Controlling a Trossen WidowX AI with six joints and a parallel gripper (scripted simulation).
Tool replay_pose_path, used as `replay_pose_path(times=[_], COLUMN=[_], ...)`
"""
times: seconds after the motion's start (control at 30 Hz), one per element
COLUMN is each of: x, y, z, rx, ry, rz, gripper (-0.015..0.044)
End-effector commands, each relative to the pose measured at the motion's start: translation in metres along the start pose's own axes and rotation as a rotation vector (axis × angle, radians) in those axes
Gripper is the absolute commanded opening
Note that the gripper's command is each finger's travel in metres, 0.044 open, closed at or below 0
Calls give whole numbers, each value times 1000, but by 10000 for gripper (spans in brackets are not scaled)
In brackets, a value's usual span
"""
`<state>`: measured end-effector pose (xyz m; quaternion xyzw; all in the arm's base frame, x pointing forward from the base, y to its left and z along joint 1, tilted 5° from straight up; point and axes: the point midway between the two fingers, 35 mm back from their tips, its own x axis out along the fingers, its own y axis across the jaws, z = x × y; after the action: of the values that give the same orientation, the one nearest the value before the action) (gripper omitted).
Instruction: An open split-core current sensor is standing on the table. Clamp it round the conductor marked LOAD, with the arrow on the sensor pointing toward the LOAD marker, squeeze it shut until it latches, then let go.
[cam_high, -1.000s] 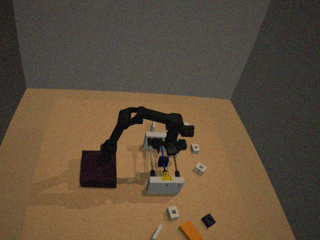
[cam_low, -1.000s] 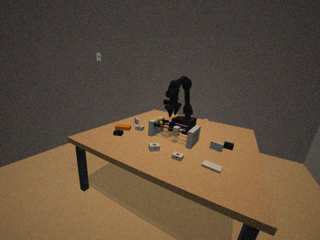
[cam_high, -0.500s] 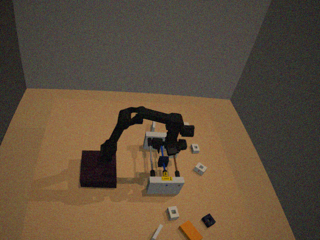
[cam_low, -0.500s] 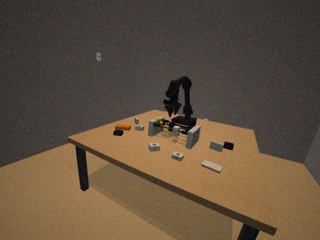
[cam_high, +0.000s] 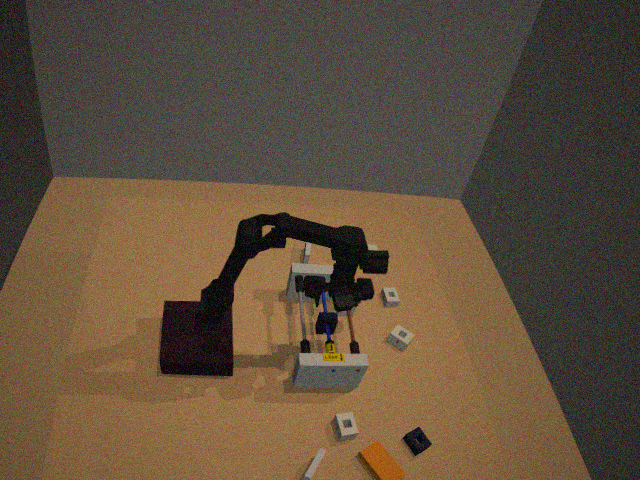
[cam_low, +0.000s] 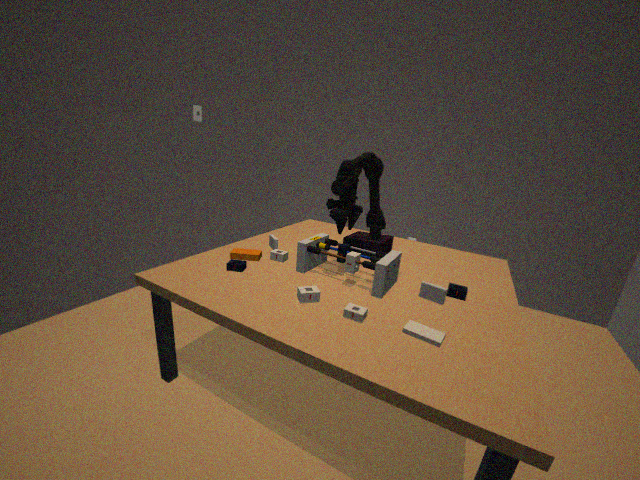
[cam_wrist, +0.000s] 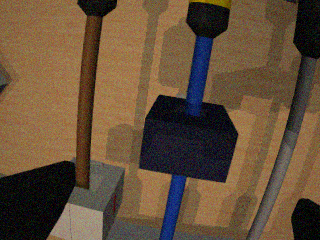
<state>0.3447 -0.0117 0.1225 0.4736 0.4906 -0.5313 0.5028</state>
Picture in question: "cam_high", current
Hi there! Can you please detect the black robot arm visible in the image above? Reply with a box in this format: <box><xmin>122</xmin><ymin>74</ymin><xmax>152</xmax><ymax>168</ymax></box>
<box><xmin>199</xmin><ymin>212</ymin><xmax>389</xmax><ymax>328</ymax></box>

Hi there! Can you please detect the orange rectangular block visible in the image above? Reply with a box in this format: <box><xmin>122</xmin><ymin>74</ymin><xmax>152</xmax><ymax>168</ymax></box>
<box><xmin>357</xmin><ymin>440</ymin><xmax>406</xmax><ymax>480</ymax></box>

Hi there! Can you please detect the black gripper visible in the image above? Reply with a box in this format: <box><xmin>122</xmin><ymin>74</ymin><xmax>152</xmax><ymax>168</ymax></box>
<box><xmin>303</xmin><ymin>263</ymin><xmax>374</xmax><ymax>307</ymax></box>

